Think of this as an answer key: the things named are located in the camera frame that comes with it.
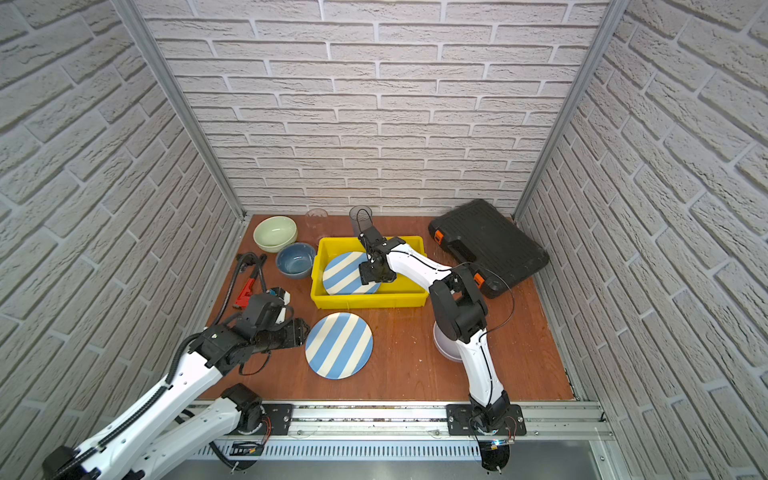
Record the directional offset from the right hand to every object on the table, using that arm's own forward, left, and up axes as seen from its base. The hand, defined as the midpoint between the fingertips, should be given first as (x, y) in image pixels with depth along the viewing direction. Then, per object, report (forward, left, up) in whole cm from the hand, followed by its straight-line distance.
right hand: (372, 274), depth 96 cm
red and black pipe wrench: (0, +42, -4) cm, 42 cm away
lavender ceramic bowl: (-24, -20, -2) cm, 32 cm away
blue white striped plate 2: (-21, +11, -5) cm, 24 cm away
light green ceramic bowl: (+24, +37, -2) cm, 44 cm away
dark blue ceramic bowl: (+11, +27, -3) cm, 29 cm away
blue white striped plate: (+2, +10, -2) cm, 10 cm away
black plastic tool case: (+5, -44, +2) cm, 44 cm away
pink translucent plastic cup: (+23, +19, +3) cm, 30 cm away
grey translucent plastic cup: (+24, +3, +3) cm, 24 cm away
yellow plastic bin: (-7, -10, -2) cm, 12 cm away
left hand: (-19, +19, +7) cm, 28 cm away
